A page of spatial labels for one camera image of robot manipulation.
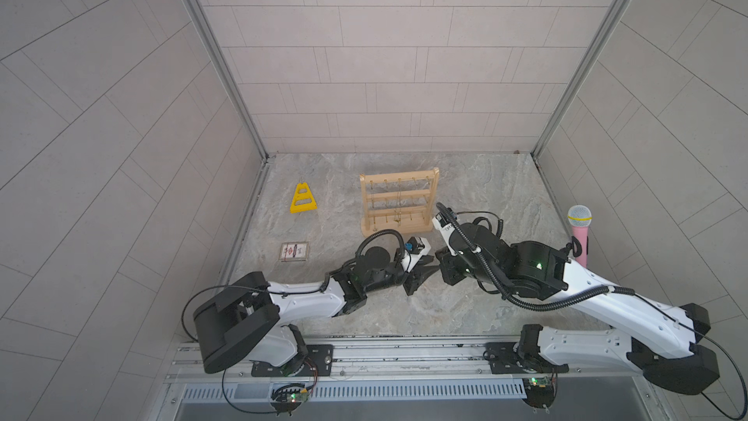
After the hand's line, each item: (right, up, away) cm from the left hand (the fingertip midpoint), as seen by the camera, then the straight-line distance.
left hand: (439, 266), depth 73 cm
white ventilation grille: (-2, -28, -5) cm, 28 cm away
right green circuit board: (+24, -29, -3) cm, 38 cm away
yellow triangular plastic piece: (-43, +16, +30) cm, 55 cm away
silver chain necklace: (-17, +16, +10) cm, 25 cm away
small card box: (-42, 0, +16) cm, 45 cm away
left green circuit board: (-36, -28, -7) cm, 46 cm away
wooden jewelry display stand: (-4, +16, +11) cm, 20 cm away
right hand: (-2, +3, -6) cm, 7 cm away
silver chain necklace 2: (-10, +11, +15) cm, 22 cm away
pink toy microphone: (+32, +13, -6) cm, 35 cm away
